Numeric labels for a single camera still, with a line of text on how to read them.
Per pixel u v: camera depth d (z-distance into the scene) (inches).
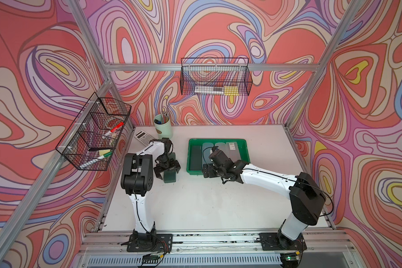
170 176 37.0
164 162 32.9
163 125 40.3
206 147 40.6
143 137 44.0
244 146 40.6
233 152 39.8
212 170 30.3
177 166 35.3
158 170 34.6
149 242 25.9
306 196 17.6
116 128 30.1
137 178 21.2
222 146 41.2
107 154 28.4
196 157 40.9
